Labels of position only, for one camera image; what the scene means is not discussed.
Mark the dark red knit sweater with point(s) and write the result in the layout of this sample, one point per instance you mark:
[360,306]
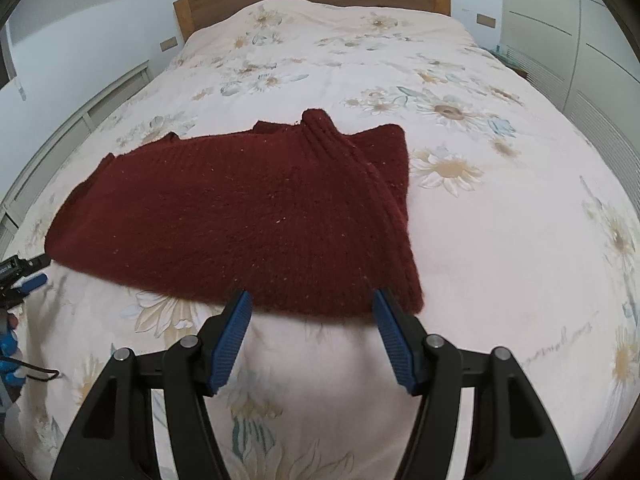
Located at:
[225,220]

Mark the person's left hand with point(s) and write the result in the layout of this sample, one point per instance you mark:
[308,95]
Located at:
[9,347]

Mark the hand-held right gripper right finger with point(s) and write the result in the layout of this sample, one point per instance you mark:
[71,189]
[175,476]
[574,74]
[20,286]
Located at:
[395,345]

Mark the wall switch plate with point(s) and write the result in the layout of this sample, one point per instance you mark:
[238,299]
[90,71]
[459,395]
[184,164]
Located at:
[169,43]
[485,20]

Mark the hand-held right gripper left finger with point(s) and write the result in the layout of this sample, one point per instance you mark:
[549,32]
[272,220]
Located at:
[230,345]

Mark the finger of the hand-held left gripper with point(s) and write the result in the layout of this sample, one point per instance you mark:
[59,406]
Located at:
[36,261]
[34,282]

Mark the white wardrobe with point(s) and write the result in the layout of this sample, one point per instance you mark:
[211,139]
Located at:
[575,35]

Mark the cluttered bedside table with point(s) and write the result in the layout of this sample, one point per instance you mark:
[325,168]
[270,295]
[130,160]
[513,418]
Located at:
[510,62]

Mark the floral pink duvet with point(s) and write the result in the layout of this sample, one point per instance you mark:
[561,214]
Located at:
[500,260]

